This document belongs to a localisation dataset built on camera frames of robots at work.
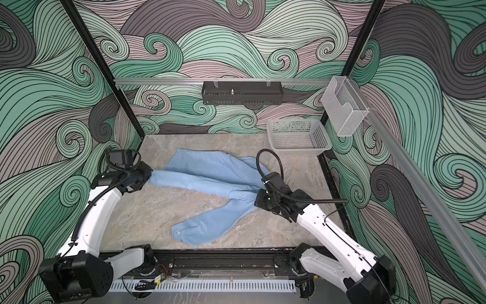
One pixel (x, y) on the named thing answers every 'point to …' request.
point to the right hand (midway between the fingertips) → (256, 201)
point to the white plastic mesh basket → (298, 137)
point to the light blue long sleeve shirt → (214, 173)
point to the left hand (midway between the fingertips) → (152, 168)
